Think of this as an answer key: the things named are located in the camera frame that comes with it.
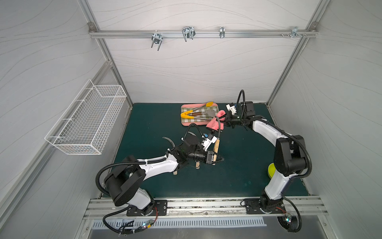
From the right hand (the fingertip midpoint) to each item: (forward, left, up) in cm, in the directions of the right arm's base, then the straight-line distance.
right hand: (216, 119), depth 88 cm
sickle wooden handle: (-22, +1, +3) cm, 22 cm away
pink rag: (-2, +2, -1) cm, 3 cm away
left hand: (-26, -2, 0) cm, 27 cm away
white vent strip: (-53, +50, -18) cm, 75 cm away
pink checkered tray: (+26, +21, -17) cm, 37 cm away
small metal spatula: (+19, +2, -15) cm, 24 cm away
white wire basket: (-19, +64, +14) cm, 68 cm away
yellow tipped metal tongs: (+16, +21, -16) cm, 31 cm away
